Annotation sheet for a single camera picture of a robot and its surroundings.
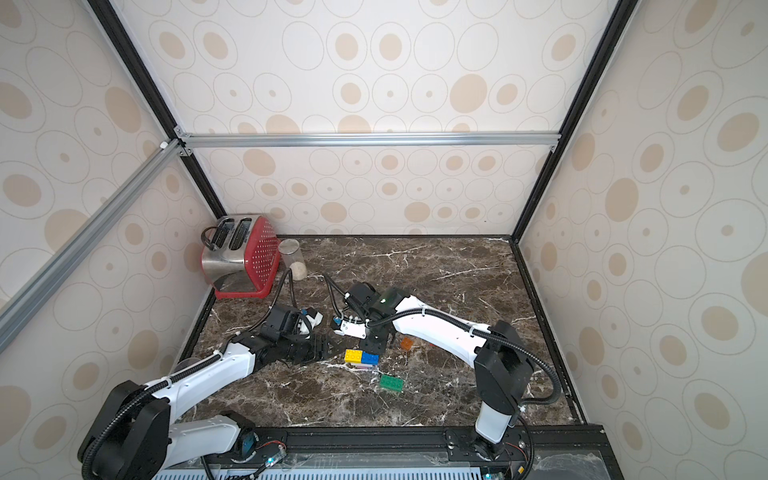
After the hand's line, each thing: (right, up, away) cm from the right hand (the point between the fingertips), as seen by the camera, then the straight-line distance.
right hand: (380, 336), depth 83 cm
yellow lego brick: (-8, -6, 0) cm, 10 cm away
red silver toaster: (-43, +22, +7) cm, 49 cm away
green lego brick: (+3, -13, 0) cm, 13 cm away
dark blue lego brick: (-2, -7, 0) cm, 7 cm away
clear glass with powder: (-30, +25, +14) cm, 42 cm away
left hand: (-10, -4, -2) cm, 11 cm away
